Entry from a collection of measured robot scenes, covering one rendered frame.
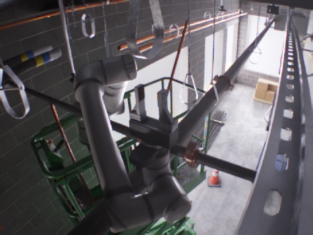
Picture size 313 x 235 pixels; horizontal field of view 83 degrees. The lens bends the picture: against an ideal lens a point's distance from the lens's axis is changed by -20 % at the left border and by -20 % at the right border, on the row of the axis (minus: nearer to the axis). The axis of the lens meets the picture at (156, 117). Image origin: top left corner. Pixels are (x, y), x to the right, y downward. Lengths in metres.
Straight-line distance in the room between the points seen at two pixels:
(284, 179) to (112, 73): 0.77
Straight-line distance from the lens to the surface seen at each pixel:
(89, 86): 0.81
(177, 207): 0.58
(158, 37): 0.54
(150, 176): 0.66
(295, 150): 0.24
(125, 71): 0.88
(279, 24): 5.78
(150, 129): 0.57
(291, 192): 0.20
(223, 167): 0.77
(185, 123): 1.01
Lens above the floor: 4.30
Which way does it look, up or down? 33 degrees down
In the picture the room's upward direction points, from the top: 3 degrees counter-clockwise
